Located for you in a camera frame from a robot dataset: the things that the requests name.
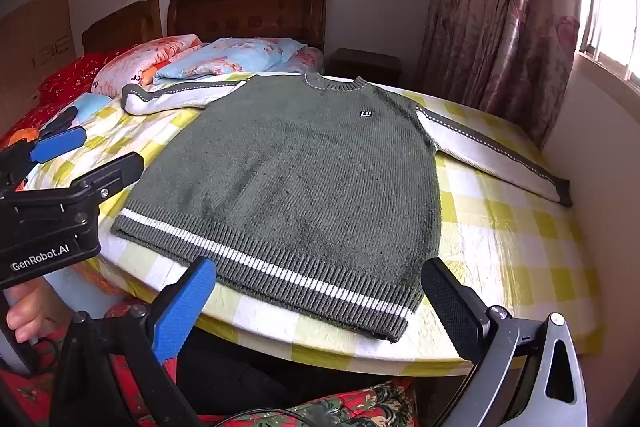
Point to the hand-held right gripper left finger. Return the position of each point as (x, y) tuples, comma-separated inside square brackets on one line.
[(181, 307)]

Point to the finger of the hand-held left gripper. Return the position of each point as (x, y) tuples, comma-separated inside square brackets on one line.
[(112, 174), (57, 144)]

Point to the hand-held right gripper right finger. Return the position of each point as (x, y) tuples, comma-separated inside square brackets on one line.
[(450, 307)]

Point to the green white knit sweater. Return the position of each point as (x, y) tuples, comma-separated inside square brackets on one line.
[(300, 182)]

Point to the person's left hand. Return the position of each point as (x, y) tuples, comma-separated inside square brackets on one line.
[(27, 309)]

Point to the small black object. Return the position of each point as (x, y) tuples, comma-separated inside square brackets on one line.
[(60, 121)]

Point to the orange cloth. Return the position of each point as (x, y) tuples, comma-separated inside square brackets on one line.
[(24, 137)]

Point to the light blue cloth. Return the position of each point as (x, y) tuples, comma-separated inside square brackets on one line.
[(92, 106)]

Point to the red gold-print blanket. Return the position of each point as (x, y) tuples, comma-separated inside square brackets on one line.
[(70, 72)]

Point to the person's black pants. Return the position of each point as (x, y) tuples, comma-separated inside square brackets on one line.
[(240, 372)]

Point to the yellow checked bed sheet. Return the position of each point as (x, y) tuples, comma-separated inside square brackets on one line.
[(500, 232)]

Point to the flat cardboard box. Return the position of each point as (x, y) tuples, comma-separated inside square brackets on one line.
[(35, 37)]

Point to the orange floral pillow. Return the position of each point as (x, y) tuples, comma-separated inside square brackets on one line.
[(140, 62)]

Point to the small wooden headboard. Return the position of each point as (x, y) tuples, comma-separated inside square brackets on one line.
[(125, 27)]

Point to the blue floral pillow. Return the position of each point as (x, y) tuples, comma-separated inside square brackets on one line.
[(235, 54)]

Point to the large wooden headboard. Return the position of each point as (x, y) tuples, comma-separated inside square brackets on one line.
[(250, 12)]

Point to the pink floral pillow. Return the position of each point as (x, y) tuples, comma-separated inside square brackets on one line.
[(306, 59)]

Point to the dark wooden nightstand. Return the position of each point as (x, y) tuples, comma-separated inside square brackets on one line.
[(365, 64)]

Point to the pink floral curtain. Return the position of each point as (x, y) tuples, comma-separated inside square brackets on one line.
[(500, 32)]

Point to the window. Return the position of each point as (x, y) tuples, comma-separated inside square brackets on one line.
[(610, 17)]

